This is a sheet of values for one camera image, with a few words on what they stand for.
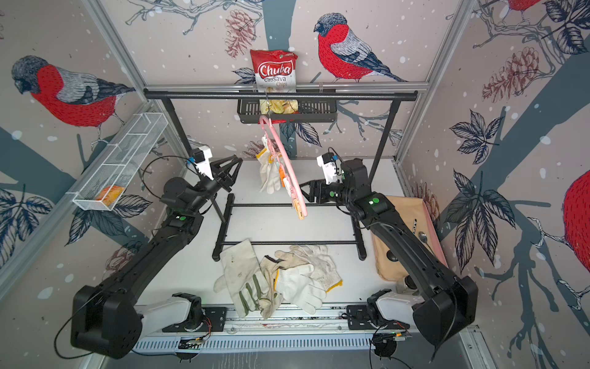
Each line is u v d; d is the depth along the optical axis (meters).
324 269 0.83
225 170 0.63
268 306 0.74
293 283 0.78
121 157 0.79
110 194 0.65
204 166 0.60
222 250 0.88
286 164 0.49
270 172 0.80
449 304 0.37
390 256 0.88
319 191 0.62
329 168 0.65
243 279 0.81
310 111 1.07
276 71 0.82
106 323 0.39
